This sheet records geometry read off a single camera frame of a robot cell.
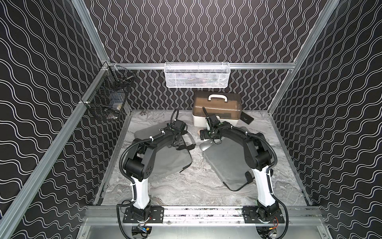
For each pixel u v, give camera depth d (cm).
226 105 95
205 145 101
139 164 51
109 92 98
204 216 75
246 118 113
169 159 89
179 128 80
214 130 78
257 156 58
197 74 126
